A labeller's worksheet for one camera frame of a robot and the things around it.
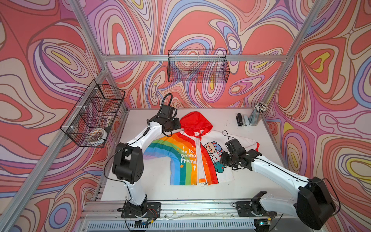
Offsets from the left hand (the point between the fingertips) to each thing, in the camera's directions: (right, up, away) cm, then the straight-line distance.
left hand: (180, 124), depth 92 cm
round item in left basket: (-40, -4, -20) cm, 45 cm away
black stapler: (+44, +3, +17) cm, 48 cm away
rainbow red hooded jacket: (+8, -20, +2) cm, 22 cm away
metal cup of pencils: (+54, +6, +9) cm, 55 cm away
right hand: (+25, -23, -8) cm, 35 cm away
